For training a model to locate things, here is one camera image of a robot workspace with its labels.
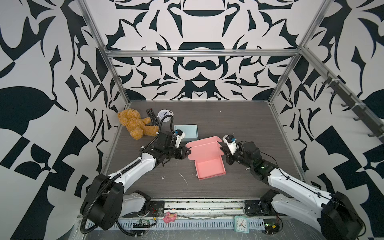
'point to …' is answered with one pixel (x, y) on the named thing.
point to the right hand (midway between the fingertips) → (221, 146)
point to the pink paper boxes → (206, 153)
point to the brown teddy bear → (131, 118)
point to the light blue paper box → (190, 131)
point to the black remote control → (153, 117)
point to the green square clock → (241, 224)
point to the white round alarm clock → (164, 112)
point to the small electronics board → (271, 226)
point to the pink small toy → (170, 217)
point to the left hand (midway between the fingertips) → (190, 149)
